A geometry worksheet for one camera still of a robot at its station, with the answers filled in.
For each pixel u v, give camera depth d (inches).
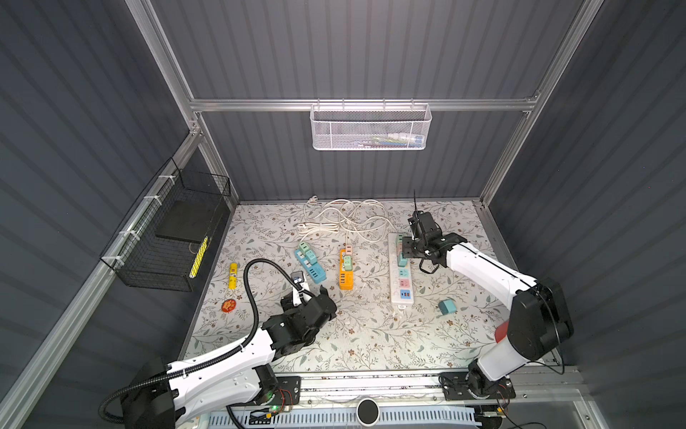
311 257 37.0
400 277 36.9
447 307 34.2
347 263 36.2
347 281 36.6
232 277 37.5
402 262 37.0
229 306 35.1
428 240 26.6
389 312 34.9
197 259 27.2
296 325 23.4
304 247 37.9
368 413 25.9
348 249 37.8
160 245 28.3
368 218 45.2
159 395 16.1
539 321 19.3
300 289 26.1
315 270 37.9
